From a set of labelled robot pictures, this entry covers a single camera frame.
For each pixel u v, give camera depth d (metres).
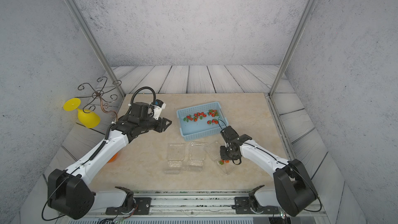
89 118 0.79
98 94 0.79
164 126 0.75
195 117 1.06
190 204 0.74
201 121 1.05
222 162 0.87
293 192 0.41
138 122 0.62
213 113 1.08
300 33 0.87
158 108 0.72
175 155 0.92
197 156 0.89
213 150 0.92
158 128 0.71
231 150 0.62
